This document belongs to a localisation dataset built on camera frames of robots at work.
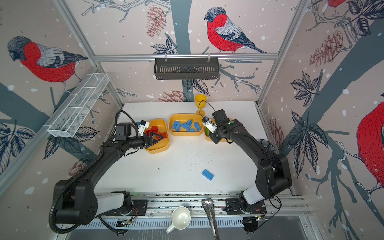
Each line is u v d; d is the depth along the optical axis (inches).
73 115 29.3
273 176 16.7
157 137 29.4
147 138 28.1
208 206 27.4
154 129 39.8
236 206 28.7
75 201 15.9
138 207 28.7
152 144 28.1
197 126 41.5
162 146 36.4
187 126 40.8
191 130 40.8
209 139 37.2
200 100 42.6
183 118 43.5
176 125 40.8
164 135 39.8
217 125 28.7
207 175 32.8
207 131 39.4
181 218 27.6
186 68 41.9
